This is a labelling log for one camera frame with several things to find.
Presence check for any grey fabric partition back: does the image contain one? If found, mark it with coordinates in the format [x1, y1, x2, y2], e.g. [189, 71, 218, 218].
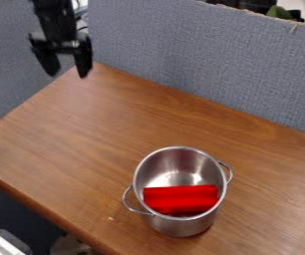
[88, 0, 305, 131]

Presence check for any red rectangular block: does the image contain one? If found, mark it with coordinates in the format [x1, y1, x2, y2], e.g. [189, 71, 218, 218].
[143, 184, 218, 214]

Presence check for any stainless steel pot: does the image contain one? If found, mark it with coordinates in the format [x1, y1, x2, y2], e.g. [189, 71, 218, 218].
[123, 145, 234, 237]

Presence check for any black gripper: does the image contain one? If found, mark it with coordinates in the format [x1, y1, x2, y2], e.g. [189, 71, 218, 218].
[28, 11, 94, 79]

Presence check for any green object behind partition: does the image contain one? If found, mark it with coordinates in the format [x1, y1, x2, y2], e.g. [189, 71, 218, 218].
[266, 5, 293, 20]

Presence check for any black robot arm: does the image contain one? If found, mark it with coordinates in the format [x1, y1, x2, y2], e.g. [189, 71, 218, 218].
[28, 0, 94, 79]

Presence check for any grey fabric partition left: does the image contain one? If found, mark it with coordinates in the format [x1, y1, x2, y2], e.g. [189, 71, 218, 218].
[0, 0, 79, 132]

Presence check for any grey fabric partition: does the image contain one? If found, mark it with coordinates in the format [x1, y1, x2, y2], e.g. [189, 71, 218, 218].
[0, 0, 79, 132]
[88, 0, 305, 131]

